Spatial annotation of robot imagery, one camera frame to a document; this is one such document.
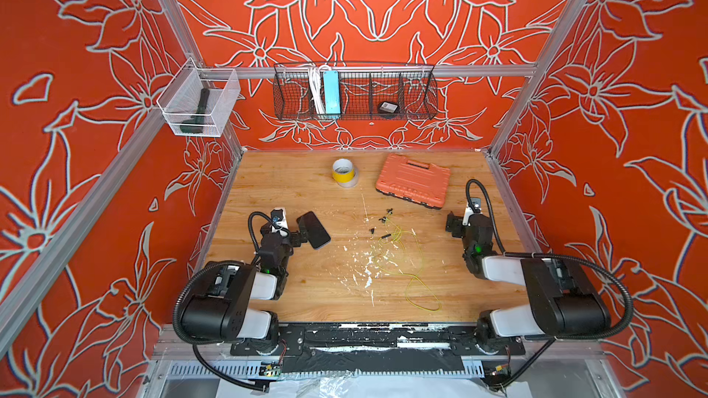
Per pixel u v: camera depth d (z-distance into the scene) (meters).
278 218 0.76
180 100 0.79
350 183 1.09
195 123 0.79
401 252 0.90
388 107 0.96
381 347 0.73
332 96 0.90
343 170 1.07
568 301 0.44
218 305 0.44
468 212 0.80
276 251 0.68
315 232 0.95
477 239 0.70
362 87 0.97
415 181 1.03
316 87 0.88
